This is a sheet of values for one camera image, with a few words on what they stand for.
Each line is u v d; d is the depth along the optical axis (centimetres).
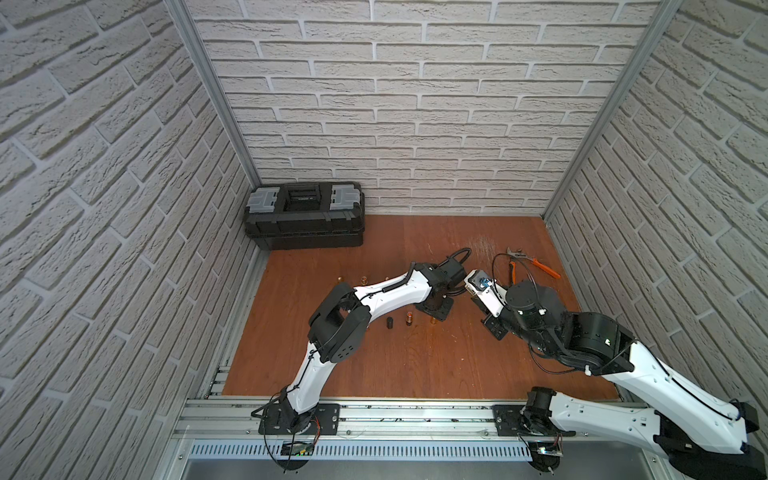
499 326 55
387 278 59
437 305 76
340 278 98
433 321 78
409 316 87
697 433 40
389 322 88
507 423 74
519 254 107
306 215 95
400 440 71
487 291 52
